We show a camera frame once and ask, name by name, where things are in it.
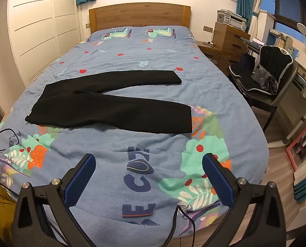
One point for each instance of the blue printed blanket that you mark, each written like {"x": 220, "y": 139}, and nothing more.
{"x": 142, "y": 56}

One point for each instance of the dark cloth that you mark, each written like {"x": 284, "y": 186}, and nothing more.
{"x": 264, "y": 81}

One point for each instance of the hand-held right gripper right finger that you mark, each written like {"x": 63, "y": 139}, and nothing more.
{"x": 217, "y": 182}

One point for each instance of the wall socket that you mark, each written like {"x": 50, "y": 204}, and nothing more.
{"x": 207, "y": 28}

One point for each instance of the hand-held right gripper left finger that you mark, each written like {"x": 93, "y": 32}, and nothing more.
{"x": 80, "y": 177}

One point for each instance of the white round desk lamp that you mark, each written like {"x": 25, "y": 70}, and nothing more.
{"x": 302, "y": 29}

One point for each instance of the wooden nightstand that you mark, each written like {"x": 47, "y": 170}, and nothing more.
{"x": 219, "y": 55}

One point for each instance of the black pants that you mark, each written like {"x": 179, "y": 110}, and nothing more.
{"x": 104, "y": 108}

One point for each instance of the white wardrobe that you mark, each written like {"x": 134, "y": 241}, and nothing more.
{"x": 39, "y": 18}

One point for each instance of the black office chair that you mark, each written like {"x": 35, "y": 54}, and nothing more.
{"x": 271, "y": 56}

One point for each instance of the white printer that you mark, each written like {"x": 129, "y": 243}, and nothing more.
{"x": 231, "y": 18}

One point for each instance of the wooden dresser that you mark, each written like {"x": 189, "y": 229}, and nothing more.
{"x": 230, "y": 38}

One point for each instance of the white desk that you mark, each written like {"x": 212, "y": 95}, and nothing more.
{"x": 304, "y": 82}

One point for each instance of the dark blue bag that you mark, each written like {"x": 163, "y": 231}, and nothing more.
{"x": 246, "y": 60}

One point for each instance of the wooden headboard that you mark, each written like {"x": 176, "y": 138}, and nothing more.
{"x": 140, "y": 15}

